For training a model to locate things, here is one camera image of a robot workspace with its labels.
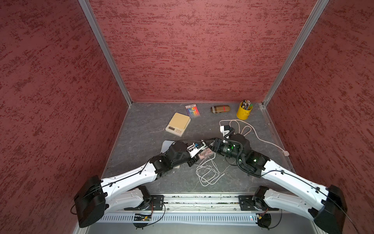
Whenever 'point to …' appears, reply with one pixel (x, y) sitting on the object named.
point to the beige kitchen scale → (178, 124)
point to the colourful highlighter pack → (192, 110)
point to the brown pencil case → (220, 108)
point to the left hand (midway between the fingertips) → (199, 151)
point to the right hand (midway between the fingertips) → (203, 146)
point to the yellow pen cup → (242, 113)
